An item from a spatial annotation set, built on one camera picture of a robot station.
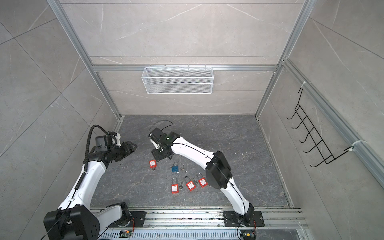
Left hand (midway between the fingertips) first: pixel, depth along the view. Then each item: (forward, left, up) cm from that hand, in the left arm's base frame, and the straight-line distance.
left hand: (132, 144), depth 82 cm
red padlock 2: (-20, -24, -15) cm, 34 cm away
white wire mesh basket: (+43, -25, +13) cm, 52 cm away
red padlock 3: (-18, -32, -15) cm, 40 cm away
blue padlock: (-8, -23, -16) cm, 29 cm away
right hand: (-4, -14, -6) cm, 16 cm away
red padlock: (-5, -9, -16) cm, 19 cm away
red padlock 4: (-17, -39, -15) cm, 45 cm away
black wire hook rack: (-14, -88, +18) cm, 91 cm away
